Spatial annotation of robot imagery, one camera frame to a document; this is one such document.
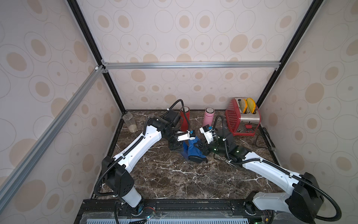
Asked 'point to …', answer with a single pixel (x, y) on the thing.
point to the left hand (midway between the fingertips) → (184, 142)
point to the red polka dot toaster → (242, 124)
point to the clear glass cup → (130, 122)
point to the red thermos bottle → (184, 124)
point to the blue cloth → (192, 152)
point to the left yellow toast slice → (243, 104)
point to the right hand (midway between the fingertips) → (193, 147)
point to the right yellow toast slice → (252, 105)
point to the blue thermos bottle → (186, 144)
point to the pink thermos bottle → (208, 116)
